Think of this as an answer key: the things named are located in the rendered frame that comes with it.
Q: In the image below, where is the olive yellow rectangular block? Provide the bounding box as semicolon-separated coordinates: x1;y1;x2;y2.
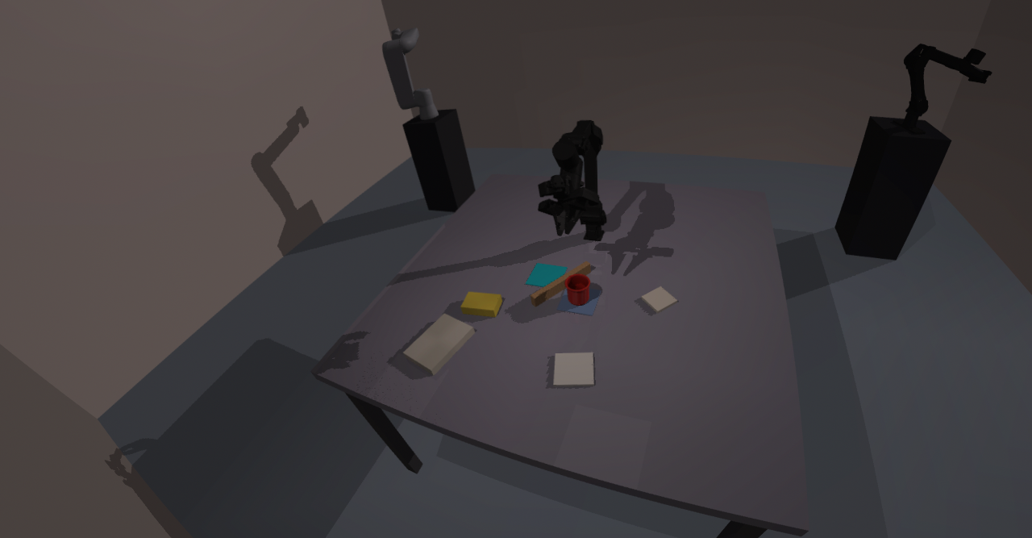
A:
461;292;502;317

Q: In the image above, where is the brown wood-grain plank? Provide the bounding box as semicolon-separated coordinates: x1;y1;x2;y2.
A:
531;261;591;307

